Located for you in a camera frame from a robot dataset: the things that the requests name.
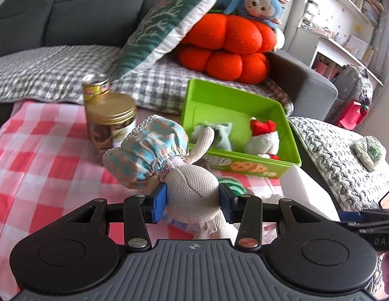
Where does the green white patterned pillow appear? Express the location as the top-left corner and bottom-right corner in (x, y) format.
(114, 0), (217, 78)

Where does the clear jar gold lid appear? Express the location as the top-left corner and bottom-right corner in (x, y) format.
(85, 93), (137, 161)

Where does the small green knitted item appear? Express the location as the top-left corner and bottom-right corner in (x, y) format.
(352, 136), (387, 172)

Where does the grey knitted cushion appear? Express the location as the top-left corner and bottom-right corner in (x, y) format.
(288, 116), (389, 211)

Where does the white crumpled cloth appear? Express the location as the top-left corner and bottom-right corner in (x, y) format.
(261, 194), (283, 204)

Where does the white plush red hat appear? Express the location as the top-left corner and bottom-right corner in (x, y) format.
(244, 117), (279, 160)

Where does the blue monkey plush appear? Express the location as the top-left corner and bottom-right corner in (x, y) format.
(215, 0), (287, 52)

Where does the white blue milk carton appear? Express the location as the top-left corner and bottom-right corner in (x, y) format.
(162, 211), (199, 235)

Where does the orange pumpkin cushion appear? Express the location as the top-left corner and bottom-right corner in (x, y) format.
(176, 13), (277, 85)

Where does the yellow labelled tin can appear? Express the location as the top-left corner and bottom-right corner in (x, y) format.
(82, 73), (110, 104)

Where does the dark grey sofa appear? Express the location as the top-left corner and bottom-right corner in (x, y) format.
(0, 0), (338, 120)

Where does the green plastic bin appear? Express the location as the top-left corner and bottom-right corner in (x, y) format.
(180, 79), (301, 178)

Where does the white bookshelf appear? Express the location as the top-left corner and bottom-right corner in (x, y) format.
(285, 0), (383, 86)

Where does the green knitted soft toy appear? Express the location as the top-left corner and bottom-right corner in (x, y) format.
(217, 177), (248, 196)

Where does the white foam block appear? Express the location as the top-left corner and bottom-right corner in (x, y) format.
(279, 166), (340, 221)

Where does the grey patterned backpack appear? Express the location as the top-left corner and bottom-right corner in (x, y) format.
(330, 64), (373, 115)

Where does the green grey soft toy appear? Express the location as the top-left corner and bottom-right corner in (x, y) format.
(190, 122), (233, 152)

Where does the beige rabbit doll blue dress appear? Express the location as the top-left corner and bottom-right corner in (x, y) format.
(103, 115), (238, 240)

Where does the red strawberry bag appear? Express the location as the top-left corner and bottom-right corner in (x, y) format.
(335, 101), (369, 130)

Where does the grey checkered blanket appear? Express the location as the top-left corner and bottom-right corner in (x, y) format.
(0, 44), (295, 118)

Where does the red white checkered tablecloth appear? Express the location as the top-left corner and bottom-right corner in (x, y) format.
(0, 99), (286, 301)

